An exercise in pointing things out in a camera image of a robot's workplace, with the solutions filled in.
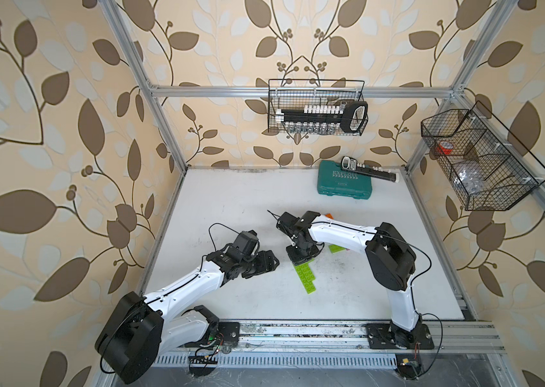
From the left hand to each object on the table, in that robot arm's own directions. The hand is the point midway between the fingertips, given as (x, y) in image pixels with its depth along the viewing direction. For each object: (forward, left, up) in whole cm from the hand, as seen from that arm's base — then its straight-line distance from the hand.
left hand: (270, 262), depth 83 cm
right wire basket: (+17, -67, +26) cm, 74 cm away
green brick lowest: (-5, -13, -6) cm, 15 cm away
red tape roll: (+29, -59, +27) cm, 71 cm away
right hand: (+3, -11, -6) cm, 12 cm away
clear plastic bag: (+17, -61, +27) cm, 69 cm away
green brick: (0, -10, -6) cm, 12 cm away
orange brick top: (+25, -25, -7) cm, 36 cm away
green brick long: (0, -13, -5) cm, 14 cm away
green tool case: (+40, -28, -1) cm, 49 cm away
